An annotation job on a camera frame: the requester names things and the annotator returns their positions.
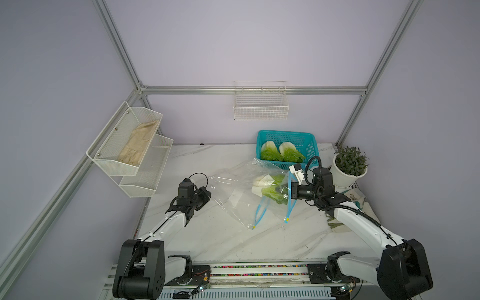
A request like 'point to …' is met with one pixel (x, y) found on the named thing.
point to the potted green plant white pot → (349, 164)
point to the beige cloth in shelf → (137, 144)
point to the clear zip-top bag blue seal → (245, 192)
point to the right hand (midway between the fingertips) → (278, 192)
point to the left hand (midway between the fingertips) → (211, 195)
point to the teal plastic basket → (283, 149)
